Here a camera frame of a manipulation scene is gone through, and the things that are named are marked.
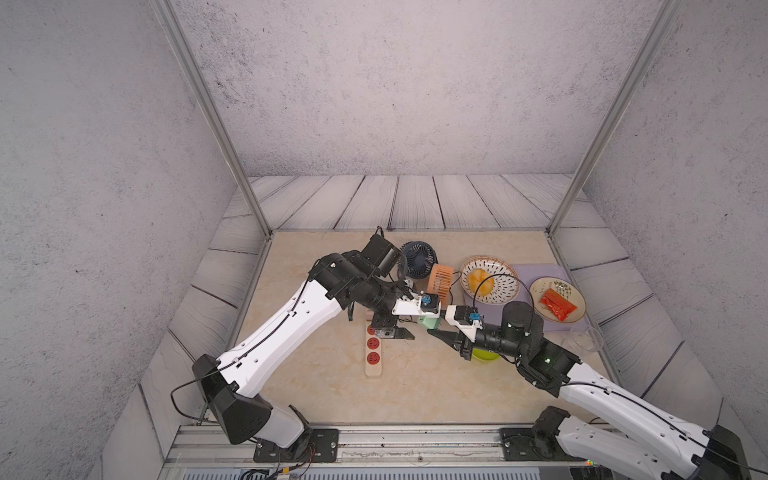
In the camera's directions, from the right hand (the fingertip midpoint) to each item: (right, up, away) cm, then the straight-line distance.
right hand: (435, 324), depth 68 cm
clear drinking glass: (+47, -10, +23) cm, 53 cm away
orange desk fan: (+5, +7, +26) cm, 27 cm away
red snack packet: (+43, -1, +29) cm, 52 cm away
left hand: (-4, +2, -1) cm, 4 cm away
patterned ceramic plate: (+28, +4, +34) cm, 45 cm away
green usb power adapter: (-1, 0, -1) cm, 1 cm away
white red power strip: (-15, -12, +19) cm, 27 cm away
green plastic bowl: (+16, -12, +15) cm, 25 cm away
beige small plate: (+40, +5, +34) cm, 53 cm away
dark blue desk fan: (0, +14, +35) cm, 37 cm away
